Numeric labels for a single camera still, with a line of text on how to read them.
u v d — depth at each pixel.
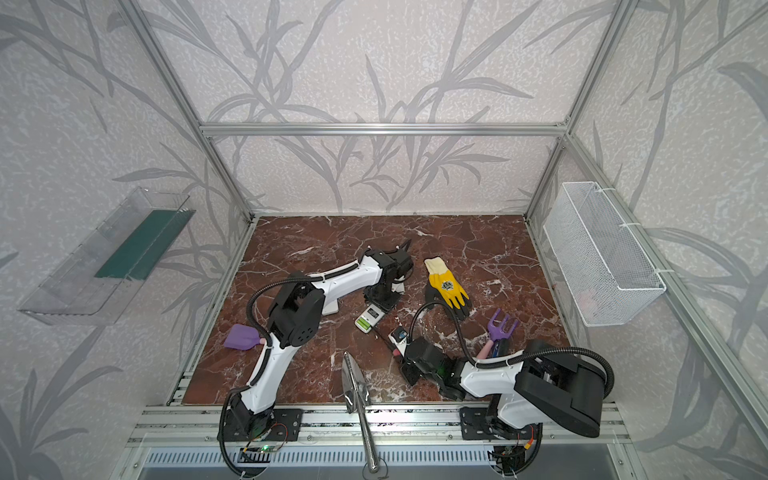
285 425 0.72
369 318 0.91
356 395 0.79
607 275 0.62
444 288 0.96
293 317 0.60
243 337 0.89
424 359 0.64
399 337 0.74
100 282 0.63
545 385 0.44
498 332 0.89
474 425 0.73
